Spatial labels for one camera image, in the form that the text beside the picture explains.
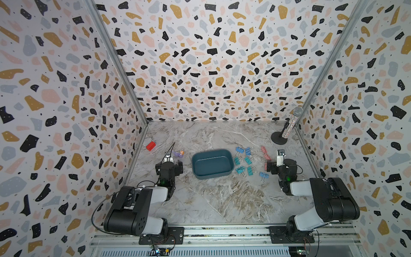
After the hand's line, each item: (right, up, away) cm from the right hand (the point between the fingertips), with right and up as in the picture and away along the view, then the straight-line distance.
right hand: (278, 159), depth 95 cm
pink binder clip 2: (-5, 0, +7) cm, 8 cm away
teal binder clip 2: (-17, -2, +5) cm, 18 cm away
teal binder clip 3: (-17, -7, +1) cm, 18 cm away
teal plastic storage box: (-39, -4, +5) cm, 40 cm away
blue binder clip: (-21, +4, +11) cm, 24 cm away
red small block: (-80, +7, +11) cm, 81 cm away
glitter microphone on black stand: (+5, +12, +9) cm, 16 cm away
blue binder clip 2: (-16, +4, +9) cm, 19 cm away
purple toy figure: (-60, +3, +5) cm, 60 cm away
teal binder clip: (-24, -2, +5) cm, 24 cm away
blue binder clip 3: (-10, -9, -2) cm, 14 cm away
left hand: (-63, -1, -3) cm, 63 cm away
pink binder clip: (-5, +5, +11) cm, 13 cm away
